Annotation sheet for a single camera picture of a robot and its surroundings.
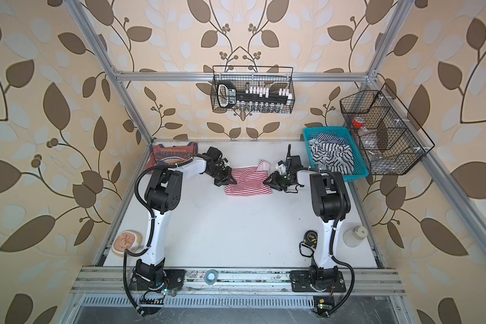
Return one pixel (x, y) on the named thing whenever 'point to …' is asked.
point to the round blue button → (210, 277)
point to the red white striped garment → (250, 181)
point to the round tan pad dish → (130, 239)
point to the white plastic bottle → (354, 237)
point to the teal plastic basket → (360, 168)
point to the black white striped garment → (331, 154)
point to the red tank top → (170, 155)
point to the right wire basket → (389, 140)
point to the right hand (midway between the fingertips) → (266, 184)
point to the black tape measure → (306, 248)
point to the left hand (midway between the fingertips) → (234, 180)
